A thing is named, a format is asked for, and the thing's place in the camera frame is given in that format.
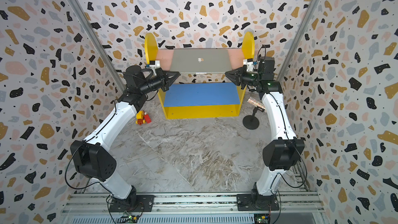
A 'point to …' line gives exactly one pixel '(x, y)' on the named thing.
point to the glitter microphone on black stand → (251, 122)
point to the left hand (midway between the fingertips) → (180, 73)
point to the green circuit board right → (261, 219)
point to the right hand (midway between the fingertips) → (225, 74)
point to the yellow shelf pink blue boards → (198, 100)
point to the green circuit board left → (128, 219)
